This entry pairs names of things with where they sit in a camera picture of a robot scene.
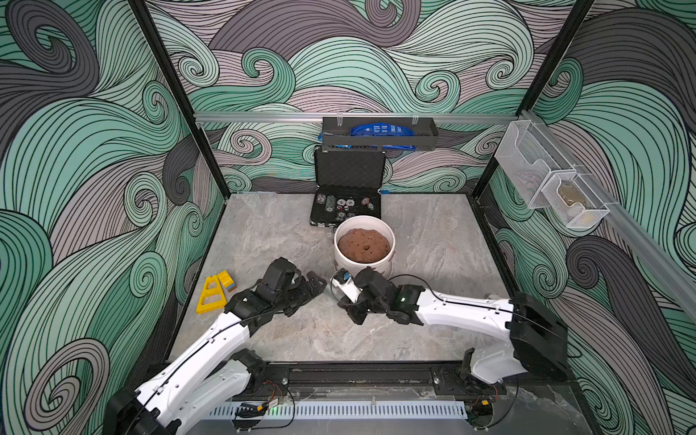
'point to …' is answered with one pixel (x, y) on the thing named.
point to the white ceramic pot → (367, 222)
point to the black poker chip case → (348, 184)
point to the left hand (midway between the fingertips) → (321, 287)
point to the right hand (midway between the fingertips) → (344, 300)
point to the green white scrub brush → (343, 286)
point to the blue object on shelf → (381, 130)
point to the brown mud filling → (363, 245)
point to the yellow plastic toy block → (212, 295)
